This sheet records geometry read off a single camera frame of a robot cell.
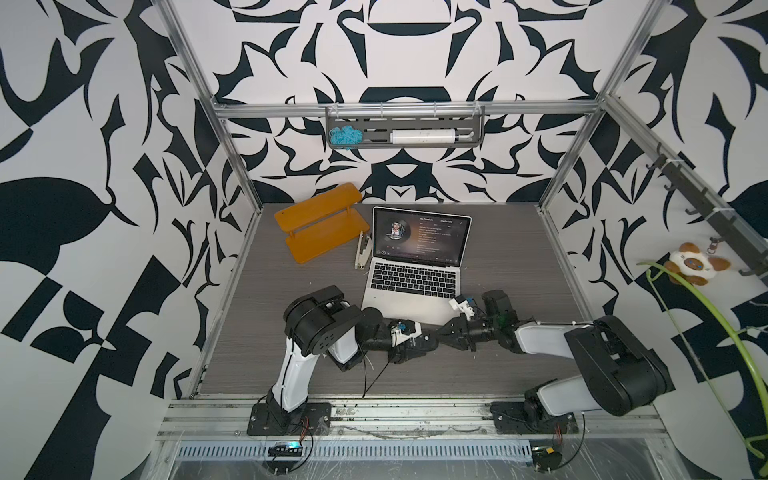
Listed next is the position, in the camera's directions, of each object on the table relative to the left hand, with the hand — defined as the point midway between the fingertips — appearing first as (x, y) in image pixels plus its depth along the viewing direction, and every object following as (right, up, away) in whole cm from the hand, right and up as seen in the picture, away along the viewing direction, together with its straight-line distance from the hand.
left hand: (416, 333), depth 88 cm
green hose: (+52, +21, -26) cm, 61 cm away
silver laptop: (+1, +18, +13) cm, 22 cm away
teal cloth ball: (-21, +58, +3) cm, 62 cm away
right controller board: (+28, -23, -18) cm, 41 cm away
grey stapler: (-17, +23, +19) cm, 34 cm away
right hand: (+3, +1, -6) cm, 7 cm away
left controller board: (-33, -23, -16) cm, 43 cm away
